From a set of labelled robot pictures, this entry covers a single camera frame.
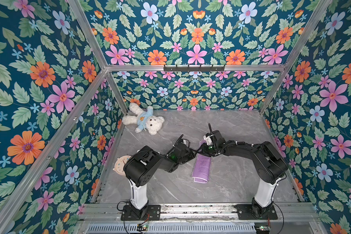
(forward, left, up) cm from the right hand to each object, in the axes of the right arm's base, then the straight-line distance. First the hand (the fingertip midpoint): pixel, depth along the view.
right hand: (200, 149), depth 94 cm
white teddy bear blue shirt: (+20, +40, +7) cm, 45 cm away
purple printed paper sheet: (-14, 0, +1) cm, 14 cm away
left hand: (-2, +1, 0) cm, 2 cm away
